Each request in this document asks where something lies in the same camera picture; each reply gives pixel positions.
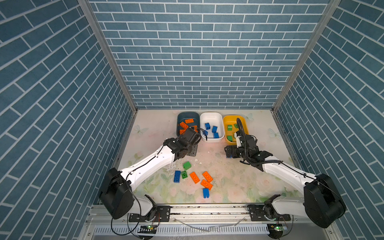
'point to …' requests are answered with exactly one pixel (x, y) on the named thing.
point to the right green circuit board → (275, 230)
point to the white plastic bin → (213, 122)
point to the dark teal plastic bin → (182, 116)
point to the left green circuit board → (148, 229)
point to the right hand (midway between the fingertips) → (230, 146)
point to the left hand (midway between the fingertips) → (193, 148)
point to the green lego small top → (236, 125)
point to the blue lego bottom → (206, 193)
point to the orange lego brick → (183, 125)
